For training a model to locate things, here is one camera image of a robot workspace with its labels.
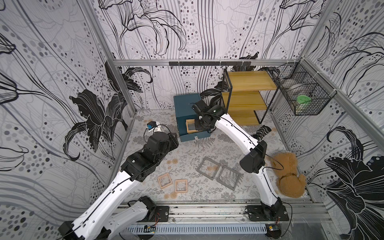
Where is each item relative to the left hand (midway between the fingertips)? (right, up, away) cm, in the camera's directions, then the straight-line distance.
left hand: (176, 139), depth 70 cm
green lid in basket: (+66, +21, +9) cm, 70 cm away
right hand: (+12, +7, +18) cm, 23 cm away
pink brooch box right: (+1, -27, +12) cm, 30 cm away
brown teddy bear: (+57, -22, +4) cm, 62 cm away
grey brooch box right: (+28, -24, +15) cm, 40 cm away
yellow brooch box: (+6, +7, +18) cm, 20 cm away
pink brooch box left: (-9, -25, +14) cm, 30 cm away
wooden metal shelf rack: (+42, +27, +38) cm, 63 cm away
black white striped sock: (+55, +2, +32) cm, 63 cm away
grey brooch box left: (+16, -19, +19) cm, 31 cm away
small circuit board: (-14, -44, +2) cm, 46 cm away
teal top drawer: (+8, +1, +12) cm, 15 cm away
